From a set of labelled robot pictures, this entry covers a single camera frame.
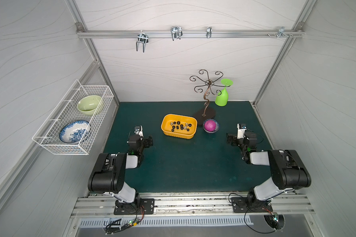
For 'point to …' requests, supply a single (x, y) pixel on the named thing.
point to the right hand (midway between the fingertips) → (235, 132)
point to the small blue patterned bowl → (217, 126)
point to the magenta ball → (210, 125)
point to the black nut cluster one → (181, 126)
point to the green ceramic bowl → (87, 105)
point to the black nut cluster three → (177, 127)
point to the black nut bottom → (174, 122)
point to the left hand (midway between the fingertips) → (143, 134)
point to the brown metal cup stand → (208, 114)
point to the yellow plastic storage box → (179, 126)
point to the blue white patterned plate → (75, 131)
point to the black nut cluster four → (190, 125)
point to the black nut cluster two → (181, 128)
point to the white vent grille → (239, 220)
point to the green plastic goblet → (221, 100)
